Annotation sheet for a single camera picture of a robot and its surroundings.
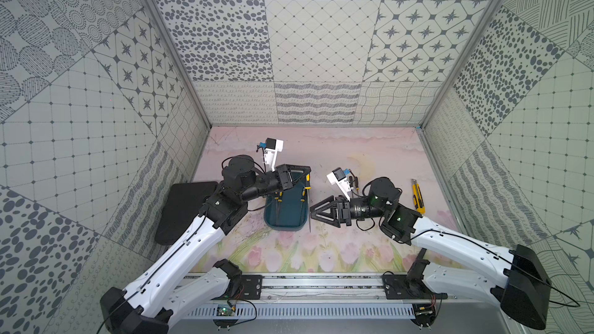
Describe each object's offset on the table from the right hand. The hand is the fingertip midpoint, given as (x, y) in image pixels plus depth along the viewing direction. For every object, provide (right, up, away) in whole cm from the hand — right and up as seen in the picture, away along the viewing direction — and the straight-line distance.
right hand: (312, 215), depth 62 cm
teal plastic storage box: (-9, -7, +29) cm, 31 cm away
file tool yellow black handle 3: (-3, -3, +31) cm, 31 cm away
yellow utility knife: (+45, -2, +32) cm, 55 cm away
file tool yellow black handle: (0, +1, +34) cm, 34 cm away
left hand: (-1, +14, -1) cm, 14 cm away
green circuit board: (-28, -33, +10) cm, 44 cm away
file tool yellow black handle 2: (-13, -3, +31) cm, 34 cm away
